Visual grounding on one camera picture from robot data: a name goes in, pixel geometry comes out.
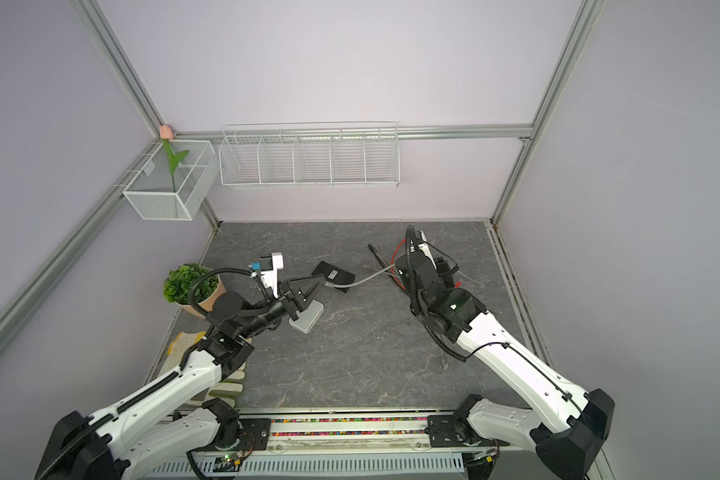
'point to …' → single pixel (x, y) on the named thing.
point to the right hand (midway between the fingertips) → (435, 263)
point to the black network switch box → (335, 275)
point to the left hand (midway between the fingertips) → (326, 287)
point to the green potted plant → (179, 284)
